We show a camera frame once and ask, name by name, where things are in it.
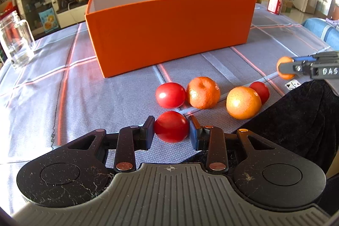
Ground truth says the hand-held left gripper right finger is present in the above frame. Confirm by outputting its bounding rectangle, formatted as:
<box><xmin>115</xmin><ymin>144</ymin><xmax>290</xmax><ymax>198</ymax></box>
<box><xmin>189</xmin><ymin>115</ymin><xmax>276</xmax><ymax>173</ymax></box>

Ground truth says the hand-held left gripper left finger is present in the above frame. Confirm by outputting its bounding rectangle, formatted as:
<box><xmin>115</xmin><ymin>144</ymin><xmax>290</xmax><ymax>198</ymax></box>
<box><xmin>67</xmin><ymin>115</ymin><xmax>156</xmax><ymax>172</ymax></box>

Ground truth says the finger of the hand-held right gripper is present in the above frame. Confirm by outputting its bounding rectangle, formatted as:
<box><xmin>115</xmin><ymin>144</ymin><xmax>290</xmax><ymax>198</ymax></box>
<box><xmin>278</xmin><ymin>62</ymin><xmax>313</xmax><ymax>75</ymax></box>
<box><xmin>291</xmin><ymin>55</ymin><xmax>318</xmax><ymax>62</ymax></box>

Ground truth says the small mandarin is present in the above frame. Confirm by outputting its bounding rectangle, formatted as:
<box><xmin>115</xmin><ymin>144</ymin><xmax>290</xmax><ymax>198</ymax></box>
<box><xmin>277</xmin><ymin>57</ymin><xmax>296</xmax><ymax>80</ymax></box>

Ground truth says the red tomato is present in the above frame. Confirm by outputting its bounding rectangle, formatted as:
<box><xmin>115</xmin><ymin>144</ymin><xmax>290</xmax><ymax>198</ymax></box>
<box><xmin>249</xmin><ymin>81</ymin><xmax>270</xmax><ymax>105</ymax></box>
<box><xmin>155</xmin><ymin>82</ymin><xmax>187</xmax><ymax>108</ymax></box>
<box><xmin>154</xmin><ymin>111</ymin><xmax>190</xmax><ymax>143</ymax></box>

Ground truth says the orange cardboard box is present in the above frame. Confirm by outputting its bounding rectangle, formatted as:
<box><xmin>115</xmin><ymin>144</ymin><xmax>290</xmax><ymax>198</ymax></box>
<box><xmin>85</xmin><ymin>0</ymin><xmax>257</xmax><ymax>79</ymax></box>

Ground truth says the white and black tag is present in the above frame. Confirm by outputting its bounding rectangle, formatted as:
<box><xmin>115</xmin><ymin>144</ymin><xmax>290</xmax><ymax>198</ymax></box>
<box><xmin>285</xmin><ymin>80</ymin><xmax>301</xmax><ymax>90</ymax></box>

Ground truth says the blue cloth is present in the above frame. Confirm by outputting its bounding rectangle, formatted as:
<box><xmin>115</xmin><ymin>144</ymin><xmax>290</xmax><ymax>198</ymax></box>
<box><xmin>302</xmin><ymin>18</ymin><xmax>339</xmax><ymax>50</ymax></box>

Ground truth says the bumpy dark mandarin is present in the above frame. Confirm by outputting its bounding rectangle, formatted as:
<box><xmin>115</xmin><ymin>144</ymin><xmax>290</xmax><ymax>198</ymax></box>
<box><xmin>187</xmin><ymin>77</ymin><xmax>221</xmax><ymax>110</ymax></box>

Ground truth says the black velvet cloth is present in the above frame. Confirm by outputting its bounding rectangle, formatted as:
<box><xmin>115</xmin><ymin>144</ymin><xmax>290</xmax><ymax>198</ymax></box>
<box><xmin>183</xmin><ymin>79</ymin><xmax>339</xmax><ymax>216</ymax></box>

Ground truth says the large smooth orange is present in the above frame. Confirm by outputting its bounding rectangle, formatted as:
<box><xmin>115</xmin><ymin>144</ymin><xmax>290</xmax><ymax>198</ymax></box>
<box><xmin>226</xmin><ymin>86</ymin><xmax>262</xmax><ymax>120</ymax></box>

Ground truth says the red can with yellow lid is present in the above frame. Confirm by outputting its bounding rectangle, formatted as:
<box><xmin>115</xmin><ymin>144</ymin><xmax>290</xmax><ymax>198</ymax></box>
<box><xmin>267</xmin><ymin>0</ymin><xmax>286</xmax><ymax>15</ymax></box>

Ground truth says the grey plaid tablecloth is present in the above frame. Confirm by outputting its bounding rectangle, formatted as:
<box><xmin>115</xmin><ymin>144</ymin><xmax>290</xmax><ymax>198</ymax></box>
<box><xmin>0</xmin><ymin>1</ymin><xmax>339</xmax><ymax>216</ymax></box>

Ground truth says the clear glass jar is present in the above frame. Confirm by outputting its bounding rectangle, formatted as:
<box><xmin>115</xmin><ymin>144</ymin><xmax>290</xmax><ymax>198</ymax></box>
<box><xmin>0</xmin><ymin>11</ymin><xmax>36</xmax><ymax>69</ymax></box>

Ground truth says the white glass door cabinet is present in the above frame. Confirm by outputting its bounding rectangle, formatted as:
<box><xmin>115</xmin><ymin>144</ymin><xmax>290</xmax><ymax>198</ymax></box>
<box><xmin>15</xmin><ymin>0</ymin><xmax>61</xmax><ymax>36</ymax></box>

